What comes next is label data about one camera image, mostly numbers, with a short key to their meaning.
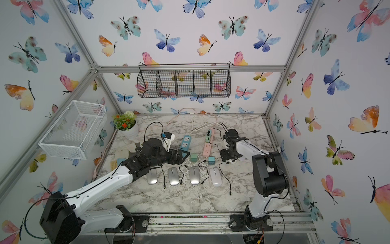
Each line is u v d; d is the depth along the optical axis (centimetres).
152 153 58
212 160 94
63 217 38
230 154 82
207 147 99
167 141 69
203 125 114
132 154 99
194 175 88
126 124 96
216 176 88
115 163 94
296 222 76
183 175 90
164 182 87
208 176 89
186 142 101
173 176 88
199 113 123
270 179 48
